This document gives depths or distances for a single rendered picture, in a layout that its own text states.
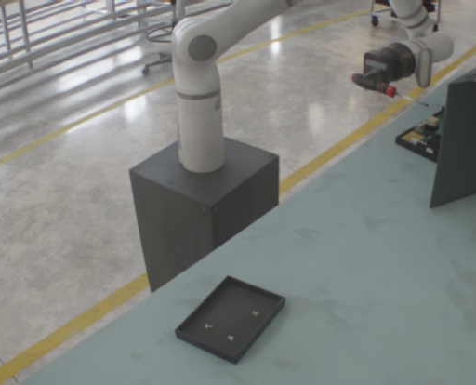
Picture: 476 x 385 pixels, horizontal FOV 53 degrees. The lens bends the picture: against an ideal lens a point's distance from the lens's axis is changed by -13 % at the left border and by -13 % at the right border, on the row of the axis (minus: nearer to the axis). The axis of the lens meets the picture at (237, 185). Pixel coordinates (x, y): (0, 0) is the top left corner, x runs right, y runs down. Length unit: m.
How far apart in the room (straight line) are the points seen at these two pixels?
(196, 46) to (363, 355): 0.67
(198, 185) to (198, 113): 0.15
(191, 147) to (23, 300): 1.29
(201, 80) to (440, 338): 0.72
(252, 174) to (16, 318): 1.32
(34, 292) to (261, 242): 1.62
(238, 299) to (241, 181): 0.52
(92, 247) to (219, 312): 1.79
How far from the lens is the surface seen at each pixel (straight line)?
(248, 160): 1.20
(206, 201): 1.07
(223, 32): 1.03
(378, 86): 0.96
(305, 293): 0.66
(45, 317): 2.13
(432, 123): 1.02
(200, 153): 1.14
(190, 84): 1.08
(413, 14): 1.19
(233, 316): 0.62
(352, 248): 0.72
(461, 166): 0.82
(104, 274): 2.24
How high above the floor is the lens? 1.46
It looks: 33 degrees down
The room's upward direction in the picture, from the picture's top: 2 degrees counter-clockwise
